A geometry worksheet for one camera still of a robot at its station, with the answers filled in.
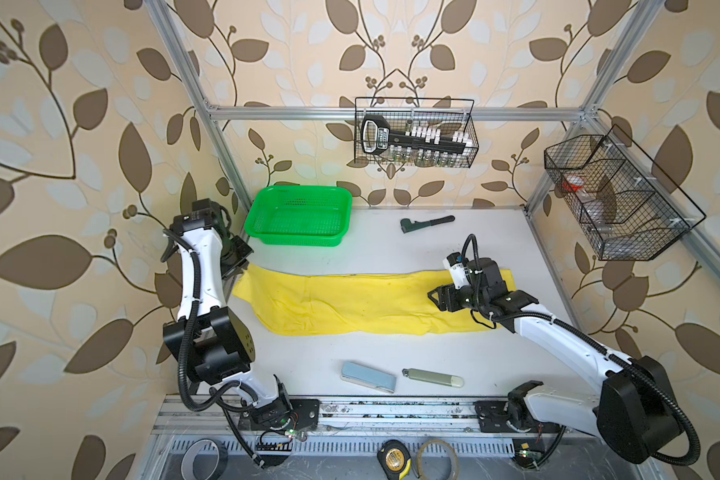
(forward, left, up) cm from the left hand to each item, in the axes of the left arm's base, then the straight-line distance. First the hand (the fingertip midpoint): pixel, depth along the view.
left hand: (247, 261), depth 79 cm
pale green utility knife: (-22, -51, -21) cm, 60 cm away
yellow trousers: (0, -5, -21) cm, 22 cm away
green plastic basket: (+38, -3, -21) cm, 43 cm away
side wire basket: (+10, -96, +13) cm, 98 cm away
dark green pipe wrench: (+33, -46, -21) cm, 60 cm away
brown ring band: (-39, -46, -21) cm, 64 cm away
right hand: (-2, -53, -10) cm, 54 cm away
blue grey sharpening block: (-23, -33, -17) cm, 44 cm away
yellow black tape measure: (-41, -40, -18) cm, 60 cm away
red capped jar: (+21, -88, +12) cm, 91 cm away
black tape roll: (-41, +7, -17) cm, 45 cm away
